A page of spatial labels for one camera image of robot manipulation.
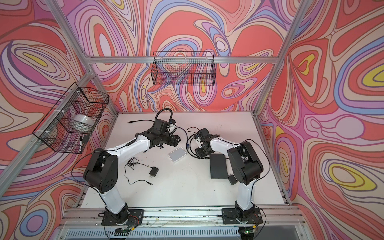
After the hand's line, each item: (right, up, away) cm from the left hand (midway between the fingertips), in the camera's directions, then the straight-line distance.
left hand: (177, 136), depth 92 cm
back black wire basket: (+3, +46, +8) cm, 47 cm away
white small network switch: (-1, -12, +2) cm, 12 cm away
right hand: (+16, -13, +5) cm, 21 cm away
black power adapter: (+33, -24, -7) cm, 41 cm away
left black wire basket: (-49, +7, -23) cm, 54 cm away
